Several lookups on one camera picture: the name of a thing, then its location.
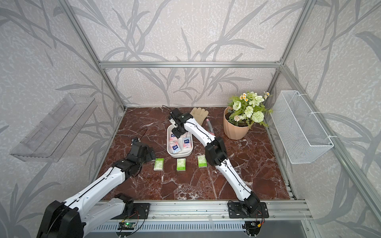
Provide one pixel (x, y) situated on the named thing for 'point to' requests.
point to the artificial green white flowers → (248, 108)
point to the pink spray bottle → (210, 127)
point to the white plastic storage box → (184, 152)
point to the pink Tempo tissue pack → (173, 138)
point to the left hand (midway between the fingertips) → (147, 152)
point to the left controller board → (126, 226)
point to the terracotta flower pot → (231, 131)
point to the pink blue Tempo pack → (175, 148)
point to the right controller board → (252, 226)
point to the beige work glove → (199, 114)
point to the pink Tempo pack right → (187, 142)
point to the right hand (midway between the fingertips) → (180, 130)
